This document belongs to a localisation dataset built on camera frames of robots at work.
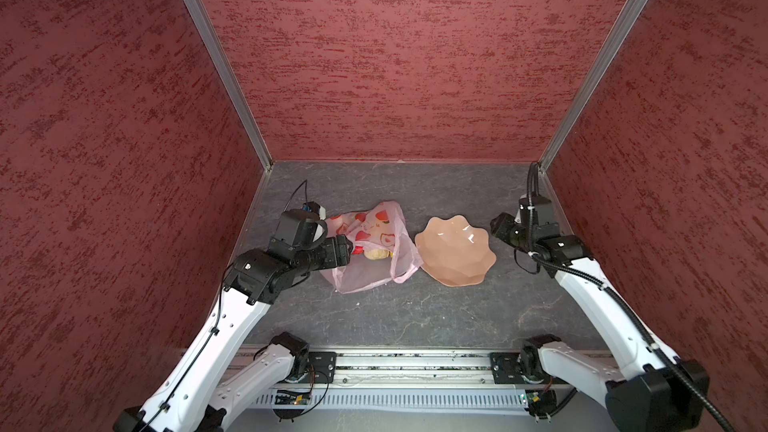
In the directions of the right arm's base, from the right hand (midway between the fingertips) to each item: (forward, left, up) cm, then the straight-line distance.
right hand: (493, 231), depth 81 cm
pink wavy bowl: (+3, +8, -18) cm, 19 cm away
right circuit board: (-37, -8, -20) cm, 43 cm away
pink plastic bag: (+7, +31, -7) cm, 32 cm away
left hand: (-9, +42, +6) cm, 43 cm away
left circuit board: (-35, +54, -19) cm, 67 cm away
